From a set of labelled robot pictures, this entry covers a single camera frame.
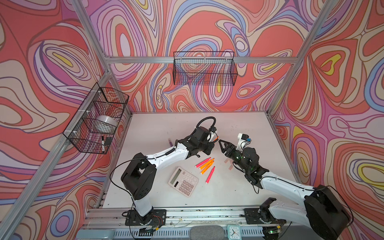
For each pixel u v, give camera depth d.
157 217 0.73
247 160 0.62
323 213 0.41
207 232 0.67
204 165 0.91
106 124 0.70
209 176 0.86
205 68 0.96
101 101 0.75
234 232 0.68
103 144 0.72
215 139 0.72
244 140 0.72
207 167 0.90
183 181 0.83
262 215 0.66
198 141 0.66
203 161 0.93
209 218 0.74
